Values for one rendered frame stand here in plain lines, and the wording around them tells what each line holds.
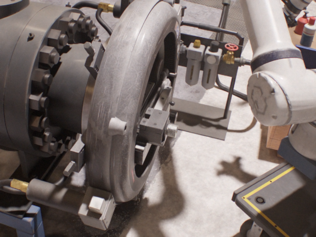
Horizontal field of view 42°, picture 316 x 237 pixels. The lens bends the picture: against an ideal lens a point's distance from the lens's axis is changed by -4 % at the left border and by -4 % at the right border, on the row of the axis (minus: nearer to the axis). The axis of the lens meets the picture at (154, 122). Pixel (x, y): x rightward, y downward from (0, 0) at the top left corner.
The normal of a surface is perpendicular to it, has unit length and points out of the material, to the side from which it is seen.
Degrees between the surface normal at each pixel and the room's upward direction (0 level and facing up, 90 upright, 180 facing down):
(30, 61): 44
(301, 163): 90
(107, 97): 55
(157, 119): 3
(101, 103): 59
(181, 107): 0
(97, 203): 22
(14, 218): 90
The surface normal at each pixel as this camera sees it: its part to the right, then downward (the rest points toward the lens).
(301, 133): -0.82, -0.13
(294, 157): -0.80, 0.31
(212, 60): -0.27, 0.57
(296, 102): 0.27, 0.20
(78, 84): -0.22, -0.06
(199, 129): 0.08, -0.79
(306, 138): -0.71, 0.00
